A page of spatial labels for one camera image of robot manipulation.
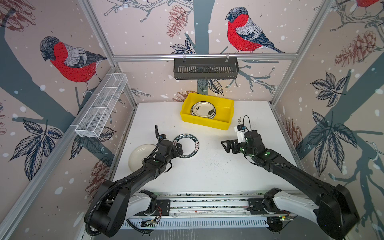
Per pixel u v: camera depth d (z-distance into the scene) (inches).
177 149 31.5
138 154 36.4
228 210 29.1
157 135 28.1
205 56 36.1
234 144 28.1
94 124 27.5
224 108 47.7
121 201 16.1
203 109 44.8
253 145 24.2
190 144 38.3
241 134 28.6
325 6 28.6
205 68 40.9
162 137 31.3
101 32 31.8
